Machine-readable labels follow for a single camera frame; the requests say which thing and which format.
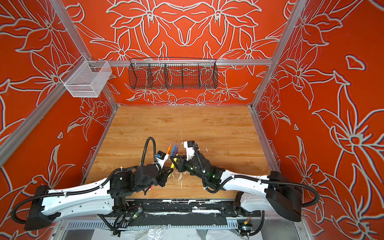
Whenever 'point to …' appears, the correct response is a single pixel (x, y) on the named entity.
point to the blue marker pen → (173, 150)
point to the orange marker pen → (169, 149)
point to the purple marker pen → (176, 149)
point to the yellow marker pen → (172, 166)
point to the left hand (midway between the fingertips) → (173, 169)
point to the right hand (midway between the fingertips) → (168, 159)
